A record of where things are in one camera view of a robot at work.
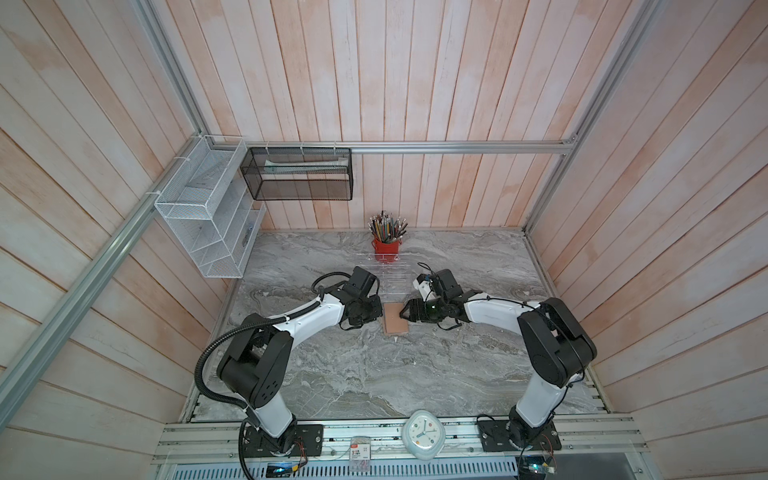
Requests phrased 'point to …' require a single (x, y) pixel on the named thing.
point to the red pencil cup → (386, 252)
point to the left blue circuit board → (279, 470)
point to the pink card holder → (393, 323)
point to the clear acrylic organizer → (393, 271)
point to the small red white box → (360, 453)
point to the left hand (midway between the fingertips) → (379, 318)
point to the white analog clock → (424, 435)
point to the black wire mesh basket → (299, 173)
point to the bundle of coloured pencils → (387, 228)
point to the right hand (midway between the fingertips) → (406, 314)
